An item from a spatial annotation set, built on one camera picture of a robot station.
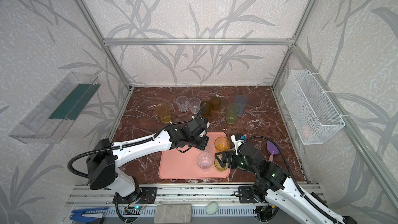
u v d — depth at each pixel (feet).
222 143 2.84
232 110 3.45
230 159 2.06
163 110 3.34
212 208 2.26
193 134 1.98
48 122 2.08
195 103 3.50
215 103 3.37
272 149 2.85
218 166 2.55
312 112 2.05
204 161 2.76
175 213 2.19
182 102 3.53
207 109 3.41
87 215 2.25
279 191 1.63
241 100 3.22
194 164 2.68
